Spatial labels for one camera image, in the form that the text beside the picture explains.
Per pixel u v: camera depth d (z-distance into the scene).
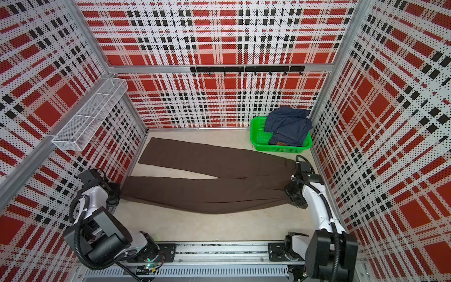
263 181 0.96
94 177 0.64
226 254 0.75
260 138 1.16
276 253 0.72
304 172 0.60
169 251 0.73
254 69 0.88
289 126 1.11
